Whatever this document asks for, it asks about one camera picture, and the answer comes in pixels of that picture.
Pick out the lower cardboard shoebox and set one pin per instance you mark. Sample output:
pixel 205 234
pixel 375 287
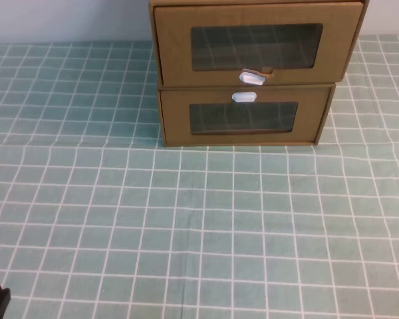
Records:
pixel 280 115

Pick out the cardboard shoebox drawer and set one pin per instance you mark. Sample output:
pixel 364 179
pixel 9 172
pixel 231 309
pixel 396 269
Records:
pixel 210 43

